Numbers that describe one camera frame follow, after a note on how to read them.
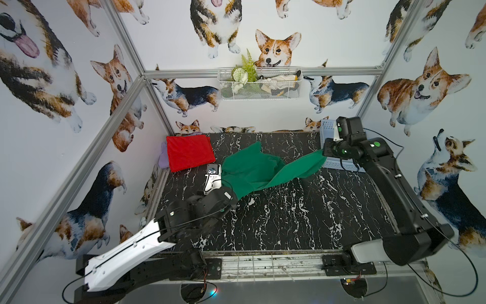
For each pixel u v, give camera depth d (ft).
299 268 2.46
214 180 1.71
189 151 3.61
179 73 2.89
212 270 2.41
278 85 2.84
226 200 1.41
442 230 1.28
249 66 2.66
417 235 1.27
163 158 3.51
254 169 3.19
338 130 1.90
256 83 2.80
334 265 2.41
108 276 1.25
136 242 1.30
